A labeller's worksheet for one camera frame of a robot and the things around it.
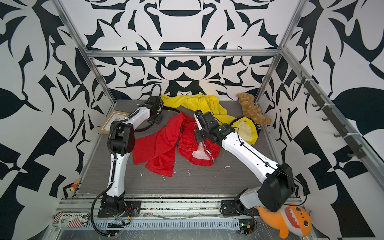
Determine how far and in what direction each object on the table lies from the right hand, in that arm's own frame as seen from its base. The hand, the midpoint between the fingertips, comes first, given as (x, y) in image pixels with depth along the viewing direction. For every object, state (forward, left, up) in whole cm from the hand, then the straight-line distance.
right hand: (197, 129), depth 81 cm
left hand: (+24, +31, -15) cm, 42 cm away
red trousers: (-1, +24, -18) cm, 30 cm away
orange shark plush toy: (-39, -40, -11) cm, 56 cm away
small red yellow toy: (-22, +67, -20) cm, 74 cm away
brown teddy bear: (+24, -38, -12) cm, 47 cm away
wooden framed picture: (+25, +60, -18) cm, 67 cm away
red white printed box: (-38, +58, -15) cm, 71 cm away
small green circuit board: (-41, -22, -21) cm, 51 cm away
